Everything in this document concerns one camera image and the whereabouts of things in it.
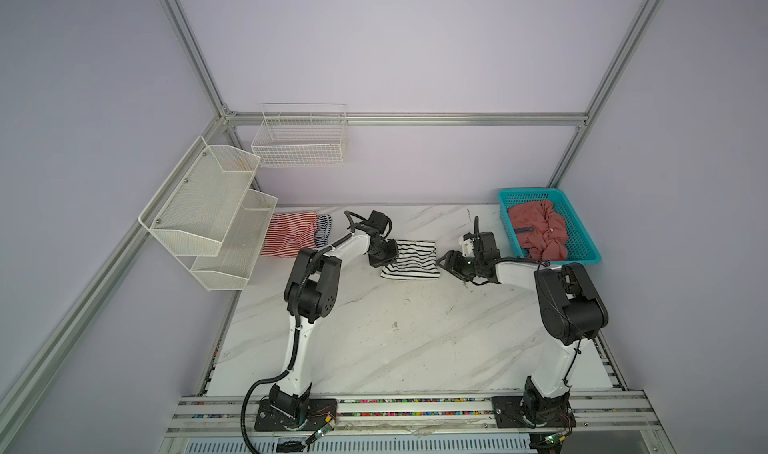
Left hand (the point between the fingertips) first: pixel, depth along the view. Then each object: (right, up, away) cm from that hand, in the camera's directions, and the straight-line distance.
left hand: (395, 260), depth 101 cm
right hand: (+15, -1, -3) cm, 15 cm away
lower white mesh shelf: (-49, -1, -13) cm, 51 cm away
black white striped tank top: (+7, 0, 0) cm, 7 cm away
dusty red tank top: (+54, +10, +9) cm, 56 cm away
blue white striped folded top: (-28, +10, +10) cm, 31 cm away
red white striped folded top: (-39, +9, +6) cm, 40 cm away
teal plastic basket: (+63, +4, 0) cm, 63 cm away
